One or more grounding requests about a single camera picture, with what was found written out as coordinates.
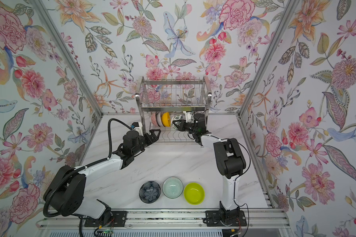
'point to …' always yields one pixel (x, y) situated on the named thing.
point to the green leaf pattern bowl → (176, 117)
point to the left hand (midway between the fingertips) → (160, 132)
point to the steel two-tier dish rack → (162, 96)
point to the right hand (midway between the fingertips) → (172, 120)
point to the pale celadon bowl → (172, 187)
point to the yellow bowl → (166, 119)
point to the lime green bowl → (194, 193)
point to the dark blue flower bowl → (150, 191)
